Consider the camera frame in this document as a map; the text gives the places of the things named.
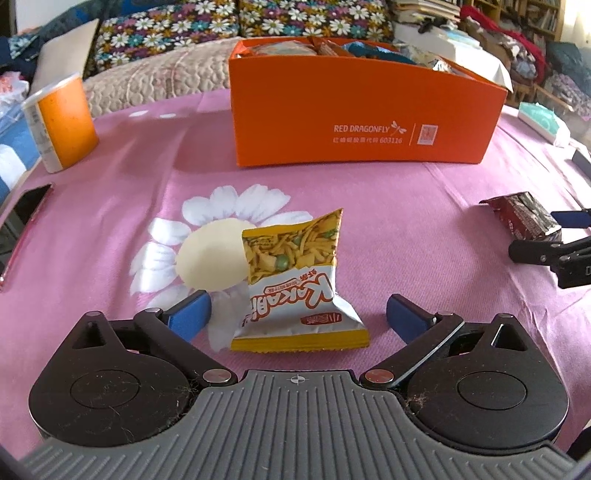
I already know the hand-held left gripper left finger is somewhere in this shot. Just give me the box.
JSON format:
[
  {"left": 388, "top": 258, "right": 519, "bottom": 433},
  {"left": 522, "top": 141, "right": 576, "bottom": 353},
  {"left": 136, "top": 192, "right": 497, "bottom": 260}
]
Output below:
[{"left": 67, "top": 290, "right": 239, "bottom": 387}]

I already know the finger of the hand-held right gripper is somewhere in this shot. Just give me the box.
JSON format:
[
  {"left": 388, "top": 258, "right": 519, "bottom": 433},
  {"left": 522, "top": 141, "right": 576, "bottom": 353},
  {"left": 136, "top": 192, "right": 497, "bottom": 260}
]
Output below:
[
  {"left": 551, "top": 209, "right": 591, "bottom": 230},
  {"left": 508, "top": 235, "right": 591, "bottom": 268}
]

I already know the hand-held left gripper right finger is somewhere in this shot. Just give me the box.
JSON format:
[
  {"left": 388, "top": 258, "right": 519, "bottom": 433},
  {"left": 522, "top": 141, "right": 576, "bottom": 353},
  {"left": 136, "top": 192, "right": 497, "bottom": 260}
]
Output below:
[{"left": 361, "top": 294, "right": 532, "bottom": 389}]

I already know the dark red snack packet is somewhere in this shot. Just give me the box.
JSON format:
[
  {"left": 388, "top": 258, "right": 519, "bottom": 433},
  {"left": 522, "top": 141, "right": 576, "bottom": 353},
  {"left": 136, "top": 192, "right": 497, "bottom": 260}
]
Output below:
[{"left": 479, "top": 191, "right": 563, "bottom": 241}]

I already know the yellow white snack packet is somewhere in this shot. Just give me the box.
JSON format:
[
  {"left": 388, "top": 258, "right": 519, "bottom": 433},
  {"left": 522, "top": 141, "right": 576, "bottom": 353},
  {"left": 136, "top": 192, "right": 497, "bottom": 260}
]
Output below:
[{"left": 230, "top": 208, "right": 371, "bottom": 353}]

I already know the orange cardboard box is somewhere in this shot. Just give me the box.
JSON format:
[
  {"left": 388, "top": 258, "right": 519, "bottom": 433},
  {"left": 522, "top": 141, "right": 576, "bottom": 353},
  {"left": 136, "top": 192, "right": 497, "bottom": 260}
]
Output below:
[{"left": 228, "top": 38, "right": 509, "bottom": 168}]

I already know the brown cookie packet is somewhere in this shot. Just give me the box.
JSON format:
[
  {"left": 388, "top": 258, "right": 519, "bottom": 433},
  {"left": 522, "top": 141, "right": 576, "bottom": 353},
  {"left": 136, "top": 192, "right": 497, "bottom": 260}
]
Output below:
[{"left": 314, "top": 38, "right": 356, "bottom": 59}]

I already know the silver packet orange snack print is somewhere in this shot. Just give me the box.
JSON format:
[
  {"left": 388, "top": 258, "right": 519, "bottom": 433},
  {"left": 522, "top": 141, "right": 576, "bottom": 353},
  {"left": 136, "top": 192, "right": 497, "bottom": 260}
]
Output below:
[{"left": 252, "top": 41, "right": 320, "bottom": 57}]

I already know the purple floral tablecloth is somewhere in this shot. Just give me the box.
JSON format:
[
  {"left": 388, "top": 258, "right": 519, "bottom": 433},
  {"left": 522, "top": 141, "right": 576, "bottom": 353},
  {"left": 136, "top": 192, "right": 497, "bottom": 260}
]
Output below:
[{"left": 0, "top": 90, "right": 591, "bottom": 462}]

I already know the teal tissue pack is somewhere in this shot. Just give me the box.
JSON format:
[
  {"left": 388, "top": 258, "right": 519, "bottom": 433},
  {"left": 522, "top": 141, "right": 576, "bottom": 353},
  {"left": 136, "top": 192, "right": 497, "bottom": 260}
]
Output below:
[{"left": 517, "top": 101, "right": 571, "bottom": 148}]

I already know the purple floral cloth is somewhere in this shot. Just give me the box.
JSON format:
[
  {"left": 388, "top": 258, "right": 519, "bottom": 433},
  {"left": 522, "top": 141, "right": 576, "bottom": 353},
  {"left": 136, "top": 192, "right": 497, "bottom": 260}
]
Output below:
[{"left": 544, "top": 73, "right": 591, "bottom": 121}]

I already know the dark clothes pile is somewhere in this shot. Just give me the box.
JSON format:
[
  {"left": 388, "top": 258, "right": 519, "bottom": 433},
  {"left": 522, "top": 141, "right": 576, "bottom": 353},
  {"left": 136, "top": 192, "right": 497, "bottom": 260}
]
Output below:
[{"left": 546, "top": 41, "right": 591, "bottom": 80}]

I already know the black smartphone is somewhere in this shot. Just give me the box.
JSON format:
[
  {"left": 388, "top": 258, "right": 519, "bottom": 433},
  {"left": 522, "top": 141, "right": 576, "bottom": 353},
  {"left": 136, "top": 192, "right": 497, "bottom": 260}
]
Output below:
[{"left": 0, "top": 183, "right": 54, "bottom": 290}]

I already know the white cloth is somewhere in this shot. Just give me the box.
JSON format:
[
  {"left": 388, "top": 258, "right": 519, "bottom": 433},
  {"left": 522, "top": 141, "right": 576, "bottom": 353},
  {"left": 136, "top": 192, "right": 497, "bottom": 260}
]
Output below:
[{"left": 392, "top": 22, "right": 514, "bottom": 94}]

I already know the red garment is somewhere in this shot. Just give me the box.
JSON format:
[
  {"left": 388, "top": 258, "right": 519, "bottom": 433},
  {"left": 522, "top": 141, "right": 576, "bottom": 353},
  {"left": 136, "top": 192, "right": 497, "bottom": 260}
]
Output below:
[{"left": 461, "top": 4, "right": 546, "bottom": 52}]

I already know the bookshelf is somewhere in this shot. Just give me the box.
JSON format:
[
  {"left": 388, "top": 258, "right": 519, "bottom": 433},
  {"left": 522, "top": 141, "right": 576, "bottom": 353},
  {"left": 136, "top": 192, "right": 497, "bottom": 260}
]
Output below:
[{"left": 462, "top": 0, "right": 565, "bottom": 43}]

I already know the orange white cup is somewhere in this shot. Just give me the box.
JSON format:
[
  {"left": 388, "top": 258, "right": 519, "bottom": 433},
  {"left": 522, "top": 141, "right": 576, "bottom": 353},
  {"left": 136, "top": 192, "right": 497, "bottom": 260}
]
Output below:
[{"left": 21, "top": 72, "right": 99, "bottom": 174}]

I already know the blue striped cloth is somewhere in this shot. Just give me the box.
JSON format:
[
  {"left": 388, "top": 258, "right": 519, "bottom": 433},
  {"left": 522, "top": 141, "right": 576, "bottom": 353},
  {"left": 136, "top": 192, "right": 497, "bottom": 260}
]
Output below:
[{"left": 0, "top": 124, "right": 43, "bottom": 205}]

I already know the quilted sofa cover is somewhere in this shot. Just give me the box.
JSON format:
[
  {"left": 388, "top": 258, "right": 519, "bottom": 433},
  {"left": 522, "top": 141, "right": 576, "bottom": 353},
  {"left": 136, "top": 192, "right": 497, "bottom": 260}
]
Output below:
[{"left": 82, "top": 37, "right": 241, "bottom": 119}]

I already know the stack of books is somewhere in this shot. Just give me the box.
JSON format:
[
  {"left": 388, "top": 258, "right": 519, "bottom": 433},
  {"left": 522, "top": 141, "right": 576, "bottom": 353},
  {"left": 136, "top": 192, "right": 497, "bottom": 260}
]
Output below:
[{"left": 392, "top": 0, "right": 463, "bottom": 25}]

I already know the floral cushion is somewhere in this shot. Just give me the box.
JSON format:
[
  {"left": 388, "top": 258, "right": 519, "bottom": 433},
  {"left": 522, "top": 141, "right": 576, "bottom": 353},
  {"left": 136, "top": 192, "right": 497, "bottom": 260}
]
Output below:
[
  {"left": 95, "top": 0, "right": 241, "bottom": 78},
  {"left": 237, "top": 0, "right": 393, "bottom": 43}
]

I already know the beige pillow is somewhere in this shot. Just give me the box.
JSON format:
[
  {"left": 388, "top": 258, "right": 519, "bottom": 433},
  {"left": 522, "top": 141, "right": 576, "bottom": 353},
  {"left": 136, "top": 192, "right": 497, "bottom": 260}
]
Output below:
[{"left": 28, "top": 18, "right": 100, "bottom": 96}]

